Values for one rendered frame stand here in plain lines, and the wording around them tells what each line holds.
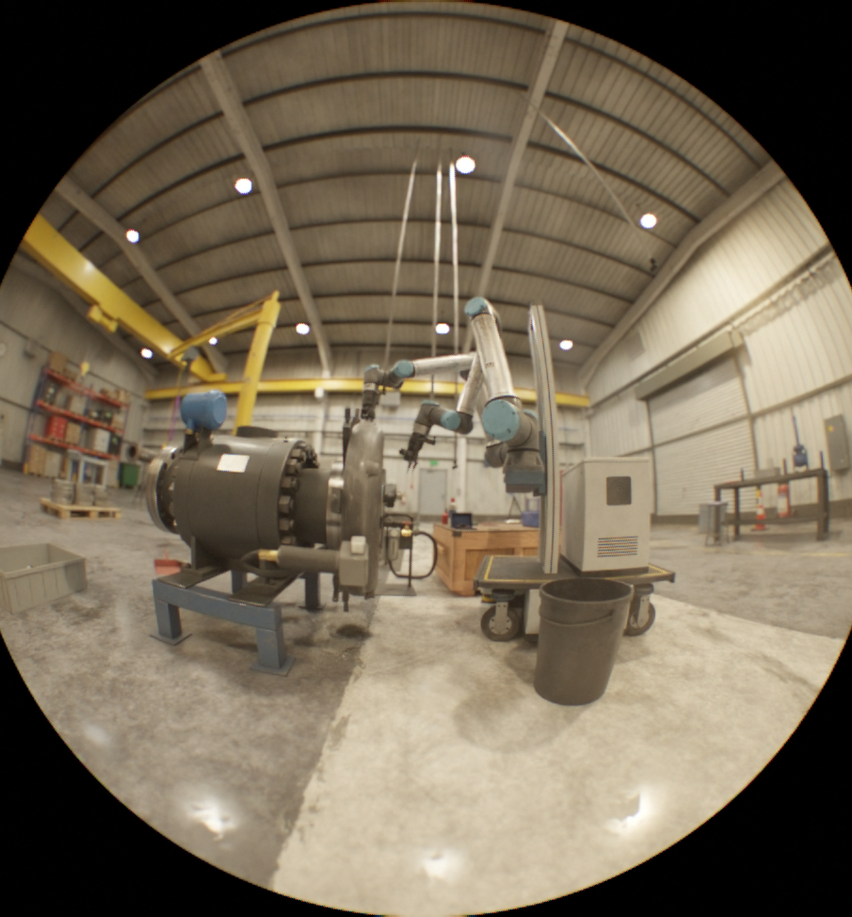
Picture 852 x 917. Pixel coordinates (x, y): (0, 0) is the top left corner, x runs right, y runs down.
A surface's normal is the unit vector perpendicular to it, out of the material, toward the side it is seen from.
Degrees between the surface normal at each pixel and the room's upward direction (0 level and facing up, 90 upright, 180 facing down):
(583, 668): 93
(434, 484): 90
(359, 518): 93
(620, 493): 90
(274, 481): 74
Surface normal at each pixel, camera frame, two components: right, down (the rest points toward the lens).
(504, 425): -0.62, -0.07
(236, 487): 0.15, -0.29
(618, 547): -0.27, -0.17
